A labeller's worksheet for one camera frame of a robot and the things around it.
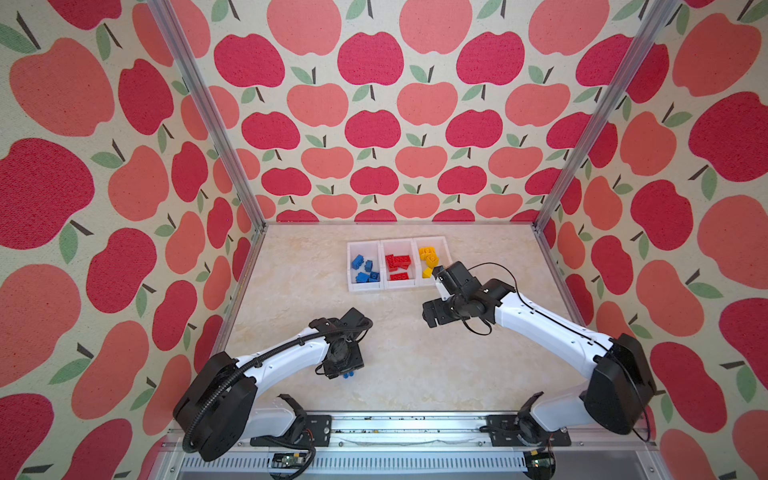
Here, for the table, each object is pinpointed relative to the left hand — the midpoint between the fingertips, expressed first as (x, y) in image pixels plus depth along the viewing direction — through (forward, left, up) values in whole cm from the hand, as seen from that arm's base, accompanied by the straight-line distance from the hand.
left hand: (360, 370), depth 83 cm
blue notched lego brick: (-1, +4, -1) cm, 4 cm away
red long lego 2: (+31, -12, +2) cm, 33 cm away
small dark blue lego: (+31, -4, +2) cm, 31 cm away
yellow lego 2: (+37, -24, +3) cm, 44 cm away
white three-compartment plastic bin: (+39, -4, +7) cm, 40 cm away
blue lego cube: (+31, 0, +2) cm, 31 cm away
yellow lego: (+41, -22, +3) cm, 47 cm away
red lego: (+37, -9, +4) cm, 39 cm away
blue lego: (+37, -1, 0) cm, 37 cm away
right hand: (+13, -24, +11) cm, 29 cm away
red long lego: (+37, -14, +3) cm, 40 cm away
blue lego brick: (+38, +3, +2) cm, 38 cm away
